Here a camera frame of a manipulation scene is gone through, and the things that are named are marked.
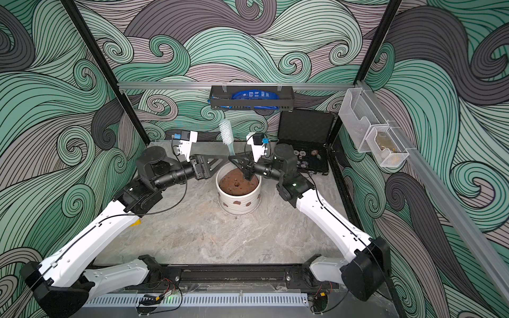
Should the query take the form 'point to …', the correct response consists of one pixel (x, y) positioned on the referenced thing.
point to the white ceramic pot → (238, 205)
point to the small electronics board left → (148, 303)
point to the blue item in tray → (254, 95)
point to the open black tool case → (308, 132)
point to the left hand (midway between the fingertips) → (223, 156)
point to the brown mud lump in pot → (233, 183)
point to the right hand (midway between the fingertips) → (233, 155)
